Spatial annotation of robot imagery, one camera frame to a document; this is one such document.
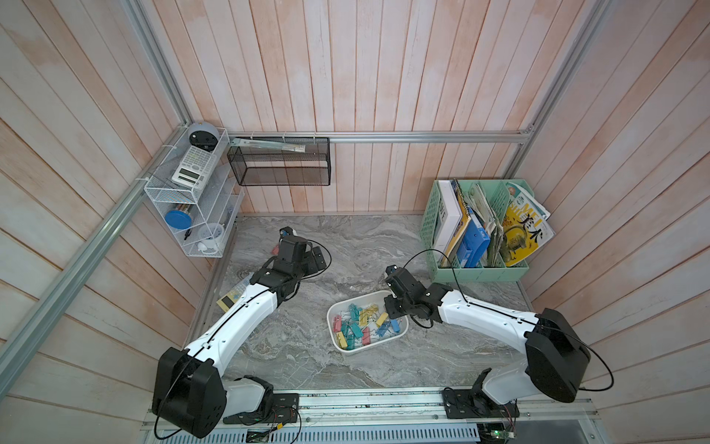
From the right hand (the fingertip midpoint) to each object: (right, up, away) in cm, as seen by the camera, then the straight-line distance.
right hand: (389, 301), depth 87 cm
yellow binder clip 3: (-3, -6, +1) cm, 6 cm away
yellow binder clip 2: (-8, -4, +2) cm, 9 cm away
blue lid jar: (-61, +26, -11) cm, 67 cm away
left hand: (-25, +13, -3) cm, 29 cm away
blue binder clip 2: (-3, -9, -1) cm, 9 cm away
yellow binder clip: (-16, -11, -4) cm, 20 cm away
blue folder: (+27, +20, -1) cm, 33 cm away
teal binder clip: (-11, -9, 0) cm, 14 cm away
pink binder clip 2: (-8, -11, -2) cm, 13 cm away
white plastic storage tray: (-10, -7, 0) cm, 12 cm away
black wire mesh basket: (-49, +49, +20) cm, 72 cm away
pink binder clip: (-17, -7, 0) cm, 18 cm away
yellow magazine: (+47, +25, +5) cm, 53 cm away
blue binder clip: (+2, -7, -1) cm, 8 cm away
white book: (+18, +28, -2) cm, 33 cm away
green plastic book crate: (+39, +35, +13) cm, 54 cm away
